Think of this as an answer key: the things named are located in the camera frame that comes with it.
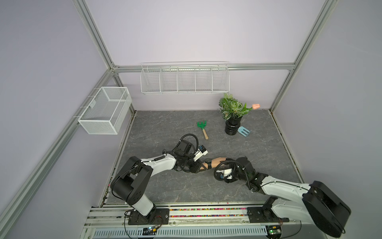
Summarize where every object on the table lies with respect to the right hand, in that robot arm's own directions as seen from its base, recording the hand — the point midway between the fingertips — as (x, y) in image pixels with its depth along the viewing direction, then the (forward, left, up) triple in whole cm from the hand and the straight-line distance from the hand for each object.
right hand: (222, 163), depth 87 cm
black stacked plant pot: (+25, -9, +3) cm, 27 cm away
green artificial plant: (+25, -5, +20) cm, 33 cm away
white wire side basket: (+23, +66, +23) cm, 73 cm away
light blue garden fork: (+27, -19, -5) cm, 33 cm away
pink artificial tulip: (+25, -19, +22) cm, 38 cm away
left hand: (-2, +12, 0) cm, 12 cm away
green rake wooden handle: (+33, +10, -6) cm, 35 cm away
